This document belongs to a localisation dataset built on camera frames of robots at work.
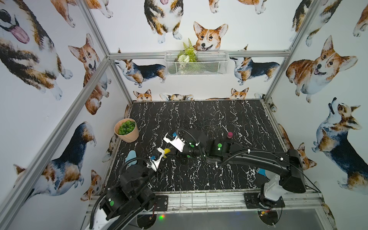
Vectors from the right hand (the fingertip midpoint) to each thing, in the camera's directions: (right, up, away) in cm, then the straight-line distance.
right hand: (166, 152), depth 64 cm
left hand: (0, -1, +2) cm, 3 cm away
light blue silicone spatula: (-27, -9, +27) cm, 39 cm away
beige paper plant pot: (-27, +3, +26) cm, 38 cm away
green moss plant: (-30, +9, +27) cm, 41 cm away
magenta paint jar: (+37, +3, +34) cm, 51 cm away
